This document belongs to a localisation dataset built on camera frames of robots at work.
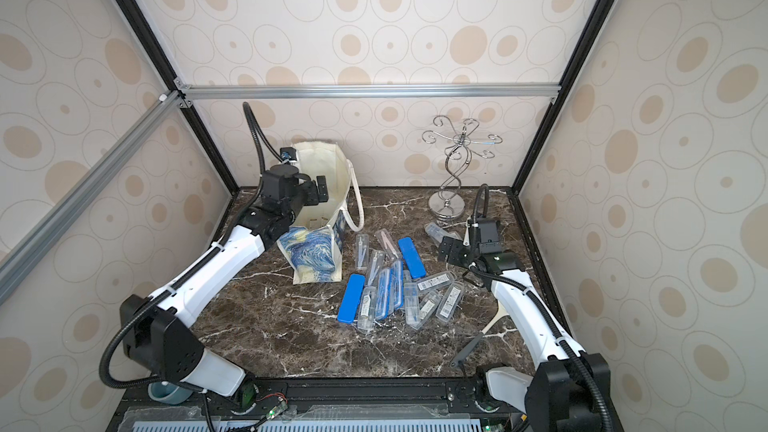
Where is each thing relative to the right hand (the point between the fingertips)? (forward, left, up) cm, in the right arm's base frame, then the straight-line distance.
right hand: (467, 249), depth 84 cm
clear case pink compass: (+11, +23, -13) cm, 29 cm away
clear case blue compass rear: (-6, +20, -11) cm, 23 cm away
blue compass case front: (-10, +33, -13) cm, 37 cm away
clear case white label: (-9, +4, -14) cm, 17 cm away
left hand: (+10, +41, +19) cm, 46 cm away
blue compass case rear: (+6, +15, -14) cm, 21 cm away
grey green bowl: (-38, +71, -6) cm, 81 cm away
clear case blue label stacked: (+15, +7, -12) cm, 20 cm away
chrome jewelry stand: (+29, +2, -13) cm, 32 cm away
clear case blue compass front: (-9, +23, -10) cm, 27 cm away
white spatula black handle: (-13, -10, -16) cm, 23 cm away
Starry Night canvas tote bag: (-3, +42, +6) cm, 42 cm away
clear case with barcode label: (-3, +8, -13) cm, 16 cm away
